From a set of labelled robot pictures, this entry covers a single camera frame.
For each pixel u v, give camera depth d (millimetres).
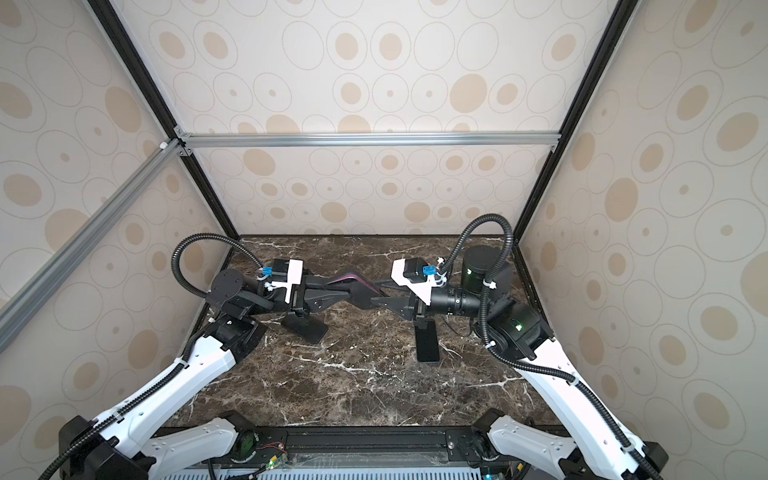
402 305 476
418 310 472
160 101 820
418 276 426
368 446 744
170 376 448
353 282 505
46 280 549
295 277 471
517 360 407
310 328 942
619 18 686
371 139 880
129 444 398
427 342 931
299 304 515
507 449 597
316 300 536
